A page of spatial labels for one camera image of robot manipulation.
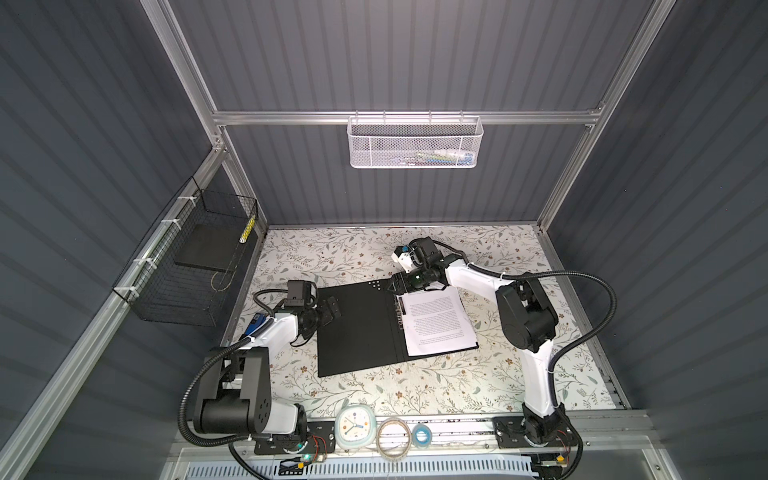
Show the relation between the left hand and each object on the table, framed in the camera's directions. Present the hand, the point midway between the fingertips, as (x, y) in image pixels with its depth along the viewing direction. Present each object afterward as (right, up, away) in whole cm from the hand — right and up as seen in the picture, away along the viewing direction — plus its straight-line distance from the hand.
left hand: (329, 315), depth 92 cm
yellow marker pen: (-21, +25, -11) cm, 34 cm away
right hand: (+21, +8, +3) cm, 22 cm away
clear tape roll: (+20, -28, -18) cm, 38 cm away
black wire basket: (-33, +15, -19) cm, 41 cm away
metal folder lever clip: (+22, +1, +3) cm, 22 cm away
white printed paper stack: (+33, -2, +2) cm, 33 cm away
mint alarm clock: (+10, -23, -19) cm, 32 cm away
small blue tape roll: (+27, -27, -17) cm, 42 cm away
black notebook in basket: (-27, +22, -16) cm, 38 cm away
